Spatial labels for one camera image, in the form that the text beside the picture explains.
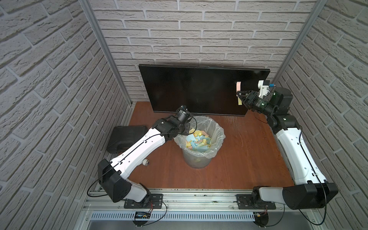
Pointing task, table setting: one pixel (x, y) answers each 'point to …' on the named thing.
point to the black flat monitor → (203, 90)
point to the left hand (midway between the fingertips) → (182, 122)
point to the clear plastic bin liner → (212, 128)
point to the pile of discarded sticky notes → (198, 141)
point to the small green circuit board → (142, 215)
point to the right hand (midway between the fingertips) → (239, 93)
